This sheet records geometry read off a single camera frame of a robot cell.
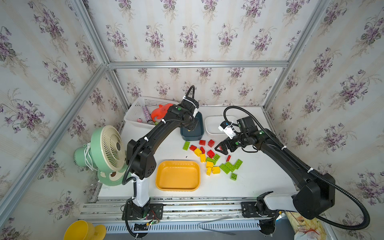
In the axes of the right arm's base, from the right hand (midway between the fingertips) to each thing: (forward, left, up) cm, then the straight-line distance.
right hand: (226, 143), depth 79 cm
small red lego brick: (-1, -4, -15) cm, 15 cm away
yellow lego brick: (+3, +15, -16) cm, 22 cm away
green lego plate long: (-7, -2, -18) cm, 19 cm away
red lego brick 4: (+6, +18, -16) cm, 25 cm away
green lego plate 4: (-3, -10, -18) cm, 21 cm away
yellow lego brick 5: (-8, +4, -16) cm, 19 cm away
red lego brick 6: (+2, +7, -16) cm, 17 cm away
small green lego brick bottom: (-12, -5, -17) cm, 21 cm away
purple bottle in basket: (+33, +54, -12) cm, 64 cm away
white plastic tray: (+24, +5, -12) cm, 27 cm away
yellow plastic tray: (-11, +26, -18) cm, 34 cm away
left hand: (+12, +19, +1) cm, 22 cm away
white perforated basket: (+37, +59, -12) cm, 70 cm away
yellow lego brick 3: (-5, +8, -16) cm, 19 cm away
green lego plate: (+8, +23, -17) cm, 30 cm away
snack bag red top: (-36, -33, -12) cm, 50 cm away
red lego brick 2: (+9, +6, -14) cm, 18 cm away
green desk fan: (-12, +55, +11) cm, 58 cm away
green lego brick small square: (0, +3, -15) cm, 16 cm away
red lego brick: (+12, +12, -19) cm, 25 cm away
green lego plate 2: (-2, +7, -17) cm, 18 cm away
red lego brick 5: (+4, +12, -15) cm, 19 cm away
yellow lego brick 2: (-1, +12, -16) cm, 20 cm away
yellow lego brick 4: (-10, +9, -14) cm, 19 cm away
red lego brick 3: (-5, +4, +5) cm, 8 cm away
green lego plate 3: (-6, -5, -17) cm, 19 cm away
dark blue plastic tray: (+17, +15, -15) cm, 27 cm away
